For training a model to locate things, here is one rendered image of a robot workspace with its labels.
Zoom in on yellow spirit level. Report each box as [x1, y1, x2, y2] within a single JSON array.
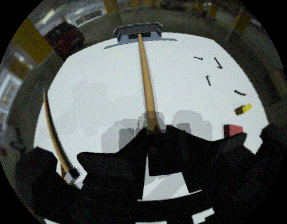
[[236, 104, 251, 116]]

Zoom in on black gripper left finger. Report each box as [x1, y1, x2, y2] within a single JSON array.
[[76, 127, 148, 200]]

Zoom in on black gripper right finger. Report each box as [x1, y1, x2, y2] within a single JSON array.
[[182, 132, 247, 193]]

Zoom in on red rectangular block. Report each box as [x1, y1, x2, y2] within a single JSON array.
[[224, 124, 244, 139]]

